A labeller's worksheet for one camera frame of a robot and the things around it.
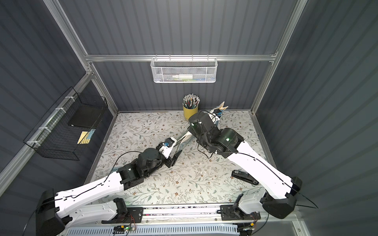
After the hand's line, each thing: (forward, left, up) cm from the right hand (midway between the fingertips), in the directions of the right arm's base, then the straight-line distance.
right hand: (191, 125), depth 64 cm
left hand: (-5, +7, -11) cm, 14 cm away
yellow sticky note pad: (-5, +47, -3) cm, 47 cm away
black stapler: (-10, -31, -36) cm, 49 cm away
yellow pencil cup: (+32, +3, -25) cm, 41 cm away
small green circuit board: (-36, +34, -37) cm, 62 cm away
